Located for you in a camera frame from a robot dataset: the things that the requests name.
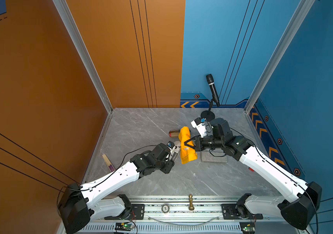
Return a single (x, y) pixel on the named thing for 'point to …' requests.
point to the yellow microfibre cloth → (188, 154)
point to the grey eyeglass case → (217, 155)
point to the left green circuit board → (121, 226)
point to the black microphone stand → (209, 115)
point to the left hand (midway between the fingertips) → (171, 159)
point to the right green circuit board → (248, 227)
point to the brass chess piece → (191, 207)
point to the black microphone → (214, 94)
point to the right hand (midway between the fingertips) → (186, 143)
